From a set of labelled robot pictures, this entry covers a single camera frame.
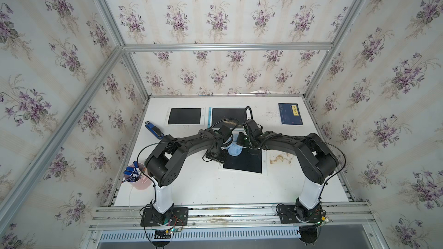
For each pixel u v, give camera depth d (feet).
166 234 2.35
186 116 3.64
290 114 3.63
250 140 2.41
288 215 2.39
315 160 1.61
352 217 2.44
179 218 2.39
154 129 3.28
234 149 2.94
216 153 2.55
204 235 2.51
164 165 1.57
